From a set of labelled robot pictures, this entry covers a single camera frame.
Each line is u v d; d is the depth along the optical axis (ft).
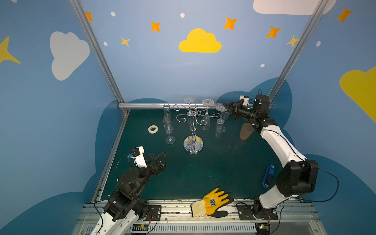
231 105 2.38
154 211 2.46
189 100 2.77
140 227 2.37
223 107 2.52
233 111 2.36
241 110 2.30
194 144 3.32
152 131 3.53
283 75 3.23
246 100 2.50
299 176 1.45
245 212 2.44
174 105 2.58
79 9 2.27
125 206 1.62
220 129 2.95
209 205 2.46
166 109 3.05
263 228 2.40
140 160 1.95
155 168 1.97
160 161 1.98
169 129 3.06
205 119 3.05
